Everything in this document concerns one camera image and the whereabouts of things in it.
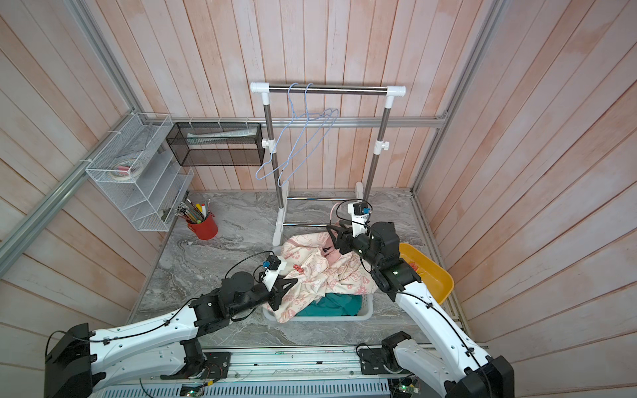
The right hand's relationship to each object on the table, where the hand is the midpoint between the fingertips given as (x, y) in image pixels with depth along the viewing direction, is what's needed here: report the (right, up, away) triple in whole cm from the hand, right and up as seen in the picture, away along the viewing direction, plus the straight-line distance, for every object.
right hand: (333, 223), depth 74 cm
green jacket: (+1, -25, +2) cm, 26 cm away
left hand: (-12, -18, 0) cm, 22 cm away
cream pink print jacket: (-4, -13, -1) cm, 14 cm away
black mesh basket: (-45, +31, +24) cm, 60 cm away
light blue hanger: (-10, +30, +37) cm, 49 cm away
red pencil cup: (-51, -4, +27) cm, 58 cm away
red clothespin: (-10, -13, -4) cm, 17 cm away
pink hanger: (+2, +4, +41) cm, 41 cm away
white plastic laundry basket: (+11, -26, +3) cm, 28 cm away
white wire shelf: (-59, +7, +4) cm, 59 cm away
